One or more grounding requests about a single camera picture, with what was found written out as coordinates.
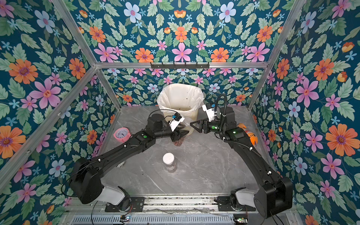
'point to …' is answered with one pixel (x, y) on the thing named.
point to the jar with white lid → (169, 160)
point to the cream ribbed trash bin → (188, 118)
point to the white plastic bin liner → (181, 97)
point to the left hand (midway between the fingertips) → (187, 128)
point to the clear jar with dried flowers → (179, 142)
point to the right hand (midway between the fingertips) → (198, 120)
